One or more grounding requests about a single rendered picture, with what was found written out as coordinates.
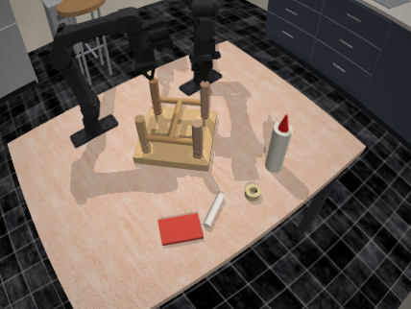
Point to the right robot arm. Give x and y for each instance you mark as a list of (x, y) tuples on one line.
[(124, 21)]

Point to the brown wooden stool leg frame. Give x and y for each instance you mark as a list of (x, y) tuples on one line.
[(197, 125)]

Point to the flat red rectangular pad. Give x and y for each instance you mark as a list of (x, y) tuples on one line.
[(180, 229)]

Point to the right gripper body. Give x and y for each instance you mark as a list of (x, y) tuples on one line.
[(139, 63)]

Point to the tan wooden stool seat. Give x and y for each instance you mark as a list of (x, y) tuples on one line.
[(177, 155)]

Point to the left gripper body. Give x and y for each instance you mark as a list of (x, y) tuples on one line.
[(194, 58)]

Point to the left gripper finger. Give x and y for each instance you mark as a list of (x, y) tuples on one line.
[(207, 67), (202, 67)]

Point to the grey bottle with red pointed cap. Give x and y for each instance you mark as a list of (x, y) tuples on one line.
[(279, 143)]

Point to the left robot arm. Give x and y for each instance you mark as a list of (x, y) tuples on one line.
[(205, 34)]

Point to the white cylinder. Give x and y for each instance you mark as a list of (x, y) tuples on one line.
[(213, 210)]

